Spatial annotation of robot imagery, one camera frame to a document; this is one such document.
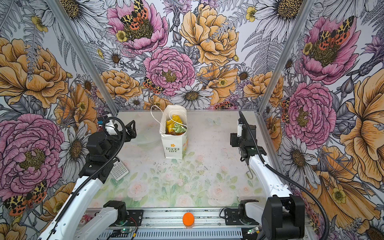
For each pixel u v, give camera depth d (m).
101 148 0.53
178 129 0.85
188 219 0.67
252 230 0.72
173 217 0.76
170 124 0.88
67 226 0.40
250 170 0.90
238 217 0.74
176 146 0.85
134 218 0.73
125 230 0.71
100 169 0.48
